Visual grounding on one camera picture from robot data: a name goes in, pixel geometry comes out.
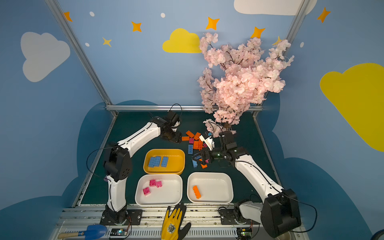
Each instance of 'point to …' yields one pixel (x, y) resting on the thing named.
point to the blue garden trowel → (92, 232)
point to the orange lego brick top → (190, 134)
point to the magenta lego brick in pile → (191, 141)
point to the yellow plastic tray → (148, 153)
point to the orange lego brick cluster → (196, 192)
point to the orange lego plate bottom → (203, 166)
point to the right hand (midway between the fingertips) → (199, 153)
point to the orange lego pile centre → (198, 143)
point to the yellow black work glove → (171, 229)
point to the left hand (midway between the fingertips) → (175, 137)
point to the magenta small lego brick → (146, 191)
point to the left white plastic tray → (170, 194)
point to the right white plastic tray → (214, 187)
